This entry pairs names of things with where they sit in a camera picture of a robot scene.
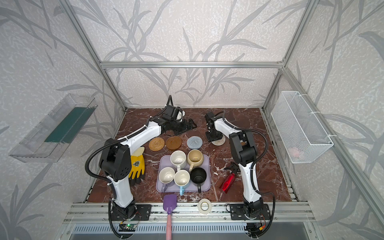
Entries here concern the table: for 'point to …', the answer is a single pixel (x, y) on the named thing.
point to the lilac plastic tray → (163, 161)
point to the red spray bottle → (229, 181)
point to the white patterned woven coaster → (219, 142)
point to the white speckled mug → (178, 159)
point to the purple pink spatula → (169, 204)
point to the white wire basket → (302, 136)
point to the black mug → (198, 177)
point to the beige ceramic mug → (195, 158)
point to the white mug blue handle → (181, 178)
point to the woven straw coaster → (156, 144)
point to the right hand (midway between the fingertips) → (212, 135)
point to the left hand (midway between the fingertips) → (194, 124)
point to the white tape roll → (204, 212)
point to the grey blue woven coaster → (194, 142)
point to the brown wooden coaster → (173, 142)
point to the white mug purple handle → (166, 176)
